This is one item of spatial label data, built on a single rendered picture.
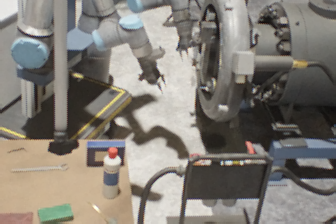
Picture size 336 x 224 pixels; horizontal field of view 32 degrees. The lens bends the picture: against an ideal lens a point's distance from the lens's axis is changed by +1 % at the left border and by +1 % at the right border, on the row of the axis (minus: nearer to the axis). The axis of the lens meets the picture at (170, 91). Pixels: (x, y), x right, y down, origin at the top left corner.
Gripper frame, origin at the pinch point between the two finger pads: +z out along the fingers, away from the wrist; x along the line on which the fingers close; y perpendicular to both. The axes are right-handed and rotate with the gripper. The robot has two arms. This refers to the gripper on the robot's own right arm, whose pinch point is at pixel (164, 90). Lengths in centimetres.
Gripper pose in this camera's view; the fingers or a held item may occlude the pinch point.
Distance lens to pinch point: 256.7
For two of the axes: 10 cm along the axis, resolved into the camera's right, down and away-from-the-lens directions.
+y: -9.0, 1.1, 4.1
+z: 3.2, 8.1, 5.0
